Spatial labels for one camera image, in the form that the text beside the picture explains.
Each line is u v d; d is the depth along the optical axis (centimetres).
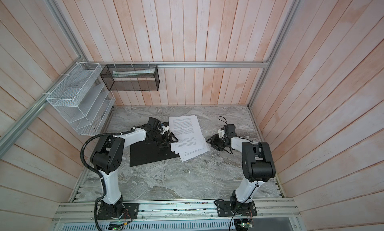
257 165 48
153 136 83
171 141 86
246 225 70
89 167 50
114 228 70
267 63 93
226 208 73
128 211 73
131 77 105
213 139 86
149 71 90
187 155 93
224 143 75
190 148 96
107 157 53
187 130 106
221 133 93
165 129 92
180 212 73
